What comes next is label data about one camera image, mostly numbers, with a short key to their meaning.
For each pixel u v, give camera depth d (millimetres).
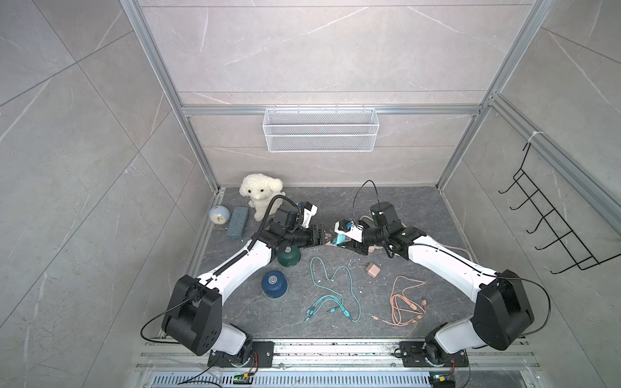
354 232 689
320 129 1007
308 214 759
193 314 420
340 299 839
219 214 1007
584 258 580
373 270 901
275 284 779
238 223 1038
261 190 953
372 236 694
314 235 702
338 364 730
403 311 818
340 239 782
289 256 847
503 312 422
